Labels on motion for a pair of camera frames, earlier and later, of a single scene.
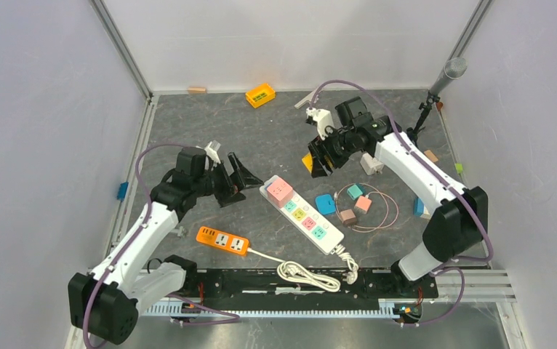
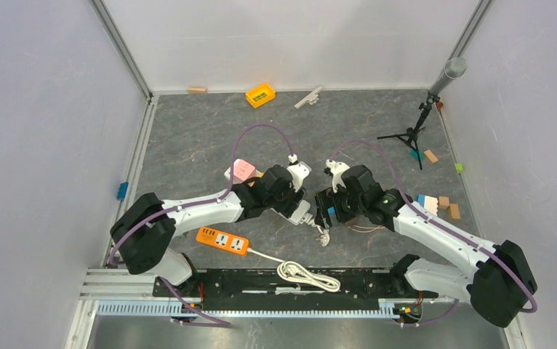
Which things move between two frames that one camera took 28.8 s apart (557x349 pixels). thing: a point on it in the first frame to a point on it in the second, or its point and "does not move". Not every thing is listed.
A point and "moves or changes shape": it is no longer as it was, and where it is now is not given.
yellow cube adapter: x=307 y=161 to x=259 y=174
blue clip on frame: x=122 y=190 does not move
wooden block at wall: x=197 y=90 does not move
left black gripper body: x=217 y=182 to x=289 y=198
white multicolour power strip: x=323 y=234 moves or changes shape
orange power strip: x=222 y=241 does not move
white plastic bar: x=307 y=99 does not move
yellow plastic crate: x=260 y=96 does not move
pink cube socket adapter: x=280 y=193 moves or changes shape
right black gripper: x=321 y=165 to x=342 y=217
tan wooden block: x=431 y=155 does not move
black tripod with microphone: x=454 y=67 does not move
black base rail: x=267 y=290 does not move
